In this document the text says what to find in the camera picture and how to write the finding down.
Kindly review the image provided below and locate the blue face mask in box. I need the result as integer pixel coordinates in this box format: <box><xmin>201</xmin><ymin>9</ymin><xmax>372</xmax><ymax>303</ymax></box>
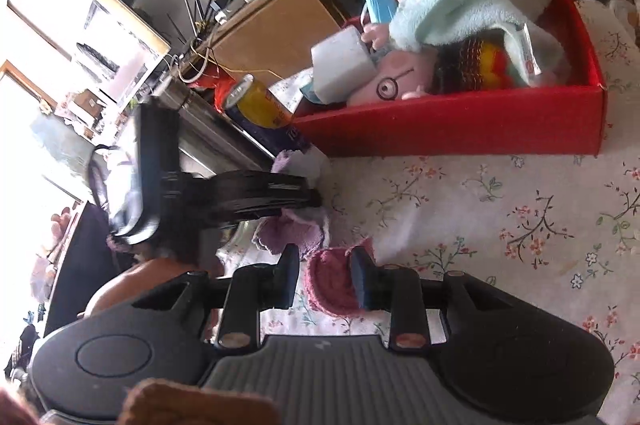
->
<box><xmin>360</xmin><ymin>0</ymin><xmax>398</xmax><ymax>26</ymax></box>

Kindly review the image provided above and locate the pink pig plush toy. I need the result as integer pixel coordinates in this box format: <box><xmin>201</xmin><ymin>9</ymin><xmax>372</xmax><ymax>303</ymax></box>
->
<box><xmin>346</xmin><ymin>46</ymin><xmax>438</xmax><ymax>107</ymax></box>

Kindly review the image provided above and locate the pink knitted item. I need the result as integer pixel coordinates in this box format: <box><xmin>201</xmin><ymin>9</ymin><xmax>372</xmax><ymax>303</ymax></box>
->
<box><xmin>304</xmin><ymin>237</ymin><xmax>374</xmax><ymax>317</ymax></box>

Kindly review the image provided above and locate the television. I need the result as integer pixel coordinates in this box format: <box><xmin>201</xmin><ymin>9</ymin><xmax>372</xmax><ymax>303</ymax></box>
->
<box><xmin>72</xmin><ymin>0</ymin><xmax>170</xmax><ymax>107</ymax></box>

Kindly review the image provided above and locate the red cardboard box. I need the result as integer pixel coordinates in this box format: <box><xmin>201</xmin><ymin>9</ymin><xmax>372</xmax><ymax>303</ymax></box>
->
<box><xmin>293</xmin><ymin>0</ymin><xmax>608</xmax><ymax>158</ymax></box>

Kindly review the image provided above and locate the white green towel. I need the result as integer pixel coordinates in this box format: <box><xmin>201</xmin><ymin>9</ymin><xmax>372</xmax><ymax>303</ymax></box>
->
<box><xmin>388</xmin><ymin>0</ymin><xmax>570</xmax><ymax>87</ymax></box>

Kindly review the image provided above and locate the floral tablecloth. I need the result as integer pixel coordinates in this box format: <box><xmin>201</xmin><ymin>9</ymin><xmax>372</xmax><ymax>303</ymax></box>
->
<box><xmin>214</xmin><ymin>0</ymin><xmax>640</xmax><ymax>425</ymax></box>

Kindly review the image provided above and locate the purple knitted glove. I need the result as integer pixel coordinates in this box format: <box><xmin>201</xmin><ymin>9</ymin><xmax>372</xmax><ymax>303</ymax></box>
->
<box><xmin>252</xmin><ymin>146</ymin><xmax>330</xmax><ymax>259</ymax></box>

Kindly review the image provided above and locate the blue yellow drink can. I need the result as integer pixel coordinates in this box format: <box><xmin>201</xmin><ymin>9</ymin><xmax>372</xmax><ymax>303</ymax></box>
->
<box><xmin>224</xmin><ymin>74</ymin><xmax>310</xmax><ymax>156</ymax></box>

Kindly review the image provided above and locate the wooden TV cabinet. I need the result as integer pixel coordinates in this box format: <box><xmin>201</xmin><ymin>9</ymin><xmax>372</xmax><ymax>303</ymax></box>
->
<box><xmin>170</xmin><ymin>0</ymin><xmax>348</xmax><ymax>85</ymax></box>

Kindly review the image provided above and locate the person's left hand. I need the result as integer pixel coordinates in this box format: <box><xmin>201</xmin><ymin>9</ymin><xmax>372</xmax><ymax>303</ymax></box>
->
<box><xmin>82</xmin><ymin>256</ymin><xmax>224</xmax><ymax>318</ymax></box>

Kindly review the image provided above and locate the white sponge block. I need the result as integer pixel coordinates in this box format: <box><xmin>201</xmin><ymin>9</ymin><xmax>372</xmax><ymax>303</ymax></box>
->
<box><xmin>311</xmin><ymin>26</ymin><xmax>376</xmax><ymax>104</ymax></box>

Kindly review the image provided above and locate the stainless steel thermos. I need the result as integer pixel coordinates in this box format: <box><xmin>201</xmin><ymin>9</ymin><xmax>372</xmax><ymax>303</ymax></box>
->
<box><xmin>153</xmin><ymin>75</ymin><xmax>273</xmax><ymax>177</ymax></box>

